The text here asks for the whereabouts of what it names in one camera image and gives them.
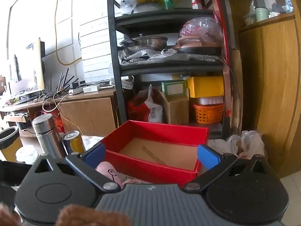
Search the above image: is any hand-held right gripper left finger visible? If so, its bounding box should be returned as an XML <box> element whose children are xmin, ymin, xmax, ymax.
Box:
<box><xmin>28</xmin><ymin>143</ymin><xmax>121</xmax><ymax>192</ymax></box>

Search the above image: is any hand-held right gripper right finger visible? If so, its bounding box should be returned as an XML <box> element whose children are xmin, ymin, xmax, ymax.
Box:
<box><xmin>183</xmin><ymin>144</ymin><xmax>275</xmax><ymax>192</ymax></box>

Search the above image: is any pink pig plush toy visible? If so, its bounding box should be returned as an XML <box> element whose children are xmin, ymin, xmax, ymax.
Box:
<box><xmin>95</xmin><ymin>161</ymin><xmax>141</xmax><ymax>189</ymax></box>

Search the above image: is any red plastic bin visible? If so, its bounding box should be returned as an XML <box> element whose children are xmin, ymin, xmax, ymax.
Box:
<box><xmin>100</xmin><ymin>120</ymin><xmax>210</xmax><ymax>184</ymax></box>

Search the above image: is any floral tablecloth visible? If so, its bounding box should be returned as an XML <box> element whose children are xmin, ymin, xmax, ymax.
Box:
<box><xmin>80</xmin><ymin>135</ymin><xmax>238</xmax><ymax>185</ymax></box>

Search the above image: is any blue and yellow drink can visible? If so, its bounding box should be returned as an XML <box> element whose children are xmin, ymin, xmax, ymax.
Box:
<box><xmin>62</xmin><ymin>130</ymin><xmax>85</xmax><ymax>154</ymax></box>

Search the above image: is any glass coffee jar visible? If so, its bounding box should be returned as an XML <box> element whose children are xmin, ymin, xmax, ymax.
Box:
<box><xmin>15</xmin><ymin>145</ymin><xmax>39</xmax><ymax>165</ymax></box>

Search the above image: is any black-rimmed trash bin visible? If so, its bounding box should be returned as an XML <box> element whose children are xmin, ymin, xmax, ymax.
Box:
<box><xmin>0</xmin><ymin>126</ymin><xmax>23</xmax><ymax>162</ymax></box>

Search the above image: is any wooden television cabinet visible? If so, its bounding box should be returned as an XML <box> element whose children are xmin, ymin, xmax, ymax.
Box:
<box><xmin>0</xmin><ymin>88</ymin><xmax>118</xmax><ymax>146</ymax></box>

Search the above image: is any orange plastic basket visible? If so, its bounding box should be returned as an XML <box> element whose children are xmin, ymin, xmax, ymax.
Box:
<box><xmin>193</xmin><ymin>103</ymin><xmax>224</xmax><ymax>124</ymax></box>

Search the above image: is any clear crumpled plastic bag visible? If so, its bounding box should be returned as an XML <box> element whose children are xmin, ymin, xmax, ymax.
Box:
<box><xmin>226</xmin><ymin>130</ymin><xmax>265</xmax><ymax>159</ymax></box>

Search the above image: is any stainless steel thermos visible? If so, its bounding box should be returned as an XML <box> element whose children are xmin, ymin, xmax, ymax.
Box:
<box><xmin>32</xmin><ymin>113</ymin><xmax>66</xmax><ymax>158</ymax></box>

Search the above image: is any white plastic container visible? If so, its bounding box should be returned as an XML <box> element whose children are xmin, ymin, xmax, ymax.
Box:
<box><xmin>196</xmin><ymin>96</ymin><xmax>223</xmax><ymax>105</ymax></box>

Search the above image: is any brown cardboard box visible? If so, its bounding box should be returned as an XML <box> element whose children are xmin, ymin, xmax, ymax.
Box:
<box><xmin>162</xmin><ymin>92</ymin><xmax>190</xmax><ymax>125</ymax></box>

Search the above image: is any brown plush toy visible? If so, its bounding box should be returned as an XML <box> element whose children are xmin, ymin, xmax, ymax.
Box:
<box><xmin>0</xmin><ymin>201</ymin><xmax>131</xmax><ymax>226</ymax></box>

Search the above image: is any red bag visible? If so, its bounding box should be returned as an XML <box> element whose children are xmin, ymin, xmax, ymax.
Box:
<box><xmin>128</xmin><ymin>94</ymin><xmax>153</xmax><ymax>123</ymax></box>

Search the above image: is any yellow cardboard box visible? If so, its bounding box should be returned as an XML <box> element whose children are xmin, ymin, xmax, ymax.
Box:
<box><xmin>187</xmin><ymin>76</ymin><xmax>224</xmax><ymax>98</ymax></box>

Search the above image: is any white bag with blue print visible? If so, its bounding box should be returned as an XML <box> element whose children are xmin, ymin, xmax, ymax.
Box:
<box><xmin>144</xmin><ymin>85</ymin><xmax>163</xmax><ymax>123</ymax></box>

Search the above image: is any black router with antennas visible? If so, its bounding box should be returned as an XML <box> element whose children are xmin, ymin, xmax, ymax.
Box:
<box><xmin>47</xmin><ymin>68</ymin><xmax>80</xmax><ymax>97</ymax></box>

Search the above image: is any white power strip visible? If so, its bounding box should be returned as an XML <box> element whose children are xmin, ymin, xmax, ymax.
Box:
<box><xmin>109</xmin><ymin>78</ymin><xmax>133</xmax><ymax>90</ymax></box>

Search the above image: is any green cardboard box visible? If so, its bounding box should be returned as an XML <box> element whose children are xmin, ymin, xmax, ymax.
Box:
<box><xmin>161</xmin><ymin>80</ymin><xmax>187</xmax><ymax>96</ymax></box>

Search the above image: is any flat screen television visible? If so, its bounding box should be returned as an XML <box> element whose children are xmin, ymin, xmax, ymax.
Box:
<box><xmin>7</xmin><ymin>38</ymin><xmax>46</xmax><ymax>99</ymax></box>

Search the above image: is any clear bubble wrap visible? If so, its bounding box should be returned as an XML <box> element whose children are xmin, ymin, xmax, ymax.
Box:
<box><xmin>118</xmin><ymin>48</ymin><xmax>221</xmax><ymax>65</ymax></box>

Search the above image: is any pink lidded pan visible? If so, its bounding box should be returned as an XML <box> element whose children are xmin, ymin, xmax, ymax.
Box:
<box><xmin>174</xmin><ymin>36</ymin><xmax>223</xmax><ymax>54</ymax></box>

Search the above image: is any black shelf rack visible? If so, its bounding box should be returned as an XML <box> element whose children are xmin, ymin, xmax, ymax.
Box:
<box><xmin>106</xmin><ymin>0</ymin><xmax>236</xmax><ymax>139</ymax></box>

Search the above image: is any steel cooking pot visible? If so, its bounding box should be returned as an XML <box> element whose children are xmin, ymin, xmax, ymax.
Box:
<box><xmin>120</xmin><ymin>34</ymin><xmax>168</xmax><ymax>52</ymax></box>

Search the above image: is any red board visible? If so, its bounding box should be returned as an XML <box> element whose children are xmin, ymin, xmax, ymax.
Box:
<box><xmin>209</xmin><ymin>0</ymin><xmax>232</xmax><ymax>123</ymax></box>

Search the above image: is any pale green cup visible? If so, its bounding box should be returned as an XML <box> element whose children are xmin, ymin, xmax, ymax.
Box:
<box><xmin>255</xmin><ymin>7</ymin><xmax>269</xmax><ymax>21</ymax></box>

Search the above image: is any white printed plastic bag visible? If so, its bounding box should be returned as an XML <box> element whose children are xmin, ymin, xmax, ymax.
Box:
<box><xmin>120</xmin><ymin>0</ymin><xmax>138</xmax><ymax>15</ymax></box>

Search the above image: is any white bowl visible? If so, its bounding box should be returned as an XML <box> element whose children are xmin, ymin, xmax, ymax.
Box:
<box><xmin>133</xmin><ymin>3</ymin><xmax>163</xmax><ymax>13</ymax></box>

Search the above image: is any thin yellow cable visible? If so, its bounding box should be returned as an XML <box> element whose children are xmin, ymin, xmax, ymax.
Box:
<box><xmin>53</xmin><ymin>96</ymin><xmax>81</xmax><ymax>133</ymax></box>

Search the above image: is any thick yellow wall cable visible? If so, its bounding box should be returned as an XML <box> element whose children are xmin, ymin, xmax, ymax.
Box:
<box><xmin>55</xmin><ymin>0</ymin><xmax>82</xmax><ymax>66</ymax></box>

